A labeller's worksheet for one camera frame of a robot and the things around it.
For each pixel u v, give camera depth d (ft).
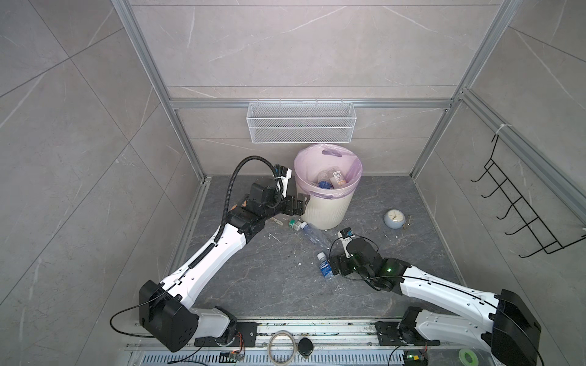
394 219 3.22
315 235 3.04
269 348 2.38
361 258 2.00
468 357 2.30
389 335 2.40
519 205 2.22
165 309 1.24
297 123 3.30
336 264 2.38
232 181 1.71
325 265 2.72
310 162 3.09
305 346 2.08
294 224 3.20
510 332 1.28
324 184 3.12
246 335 2.40
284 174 2.15
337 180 3.07
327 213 2.86
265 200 1.85
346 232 2.34
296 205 2.17
